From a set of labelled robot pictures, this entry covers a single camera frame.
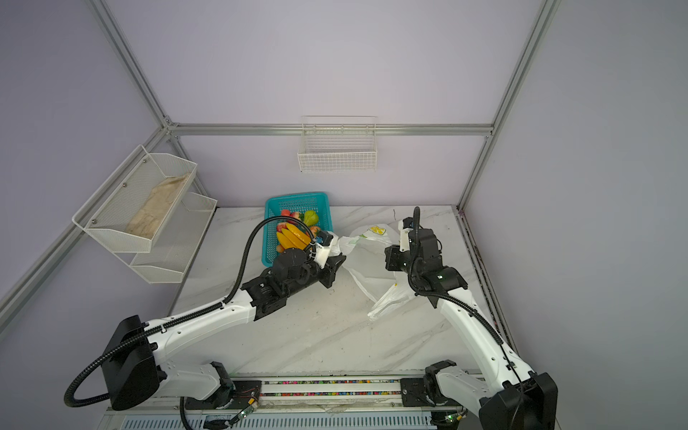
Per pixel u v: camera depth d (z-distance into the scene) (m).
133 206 0.80
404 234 0.69
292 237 1.04
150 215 0.77
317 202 1.15
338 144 0.94
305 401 0.73
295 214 1.13
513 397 0.38
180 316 0.46
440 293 0.51
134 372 0.39
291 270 0.56
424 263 0.57
